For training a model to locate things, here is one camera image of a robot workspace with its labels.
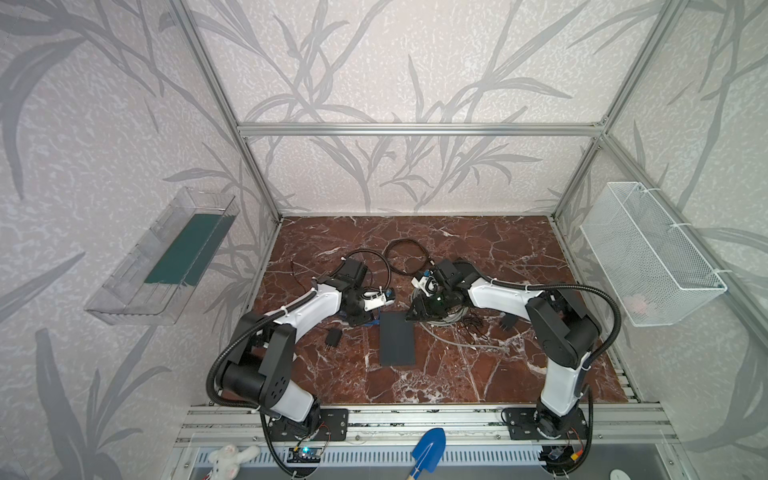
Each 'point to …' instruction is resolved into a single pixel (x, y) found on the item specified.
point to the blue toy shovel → (429, 452)
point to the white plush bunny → (227, 460)
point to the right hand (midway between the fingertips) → (411, 308)
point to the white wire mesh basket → (656, 278)
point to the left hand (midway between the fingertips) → (369, 299)
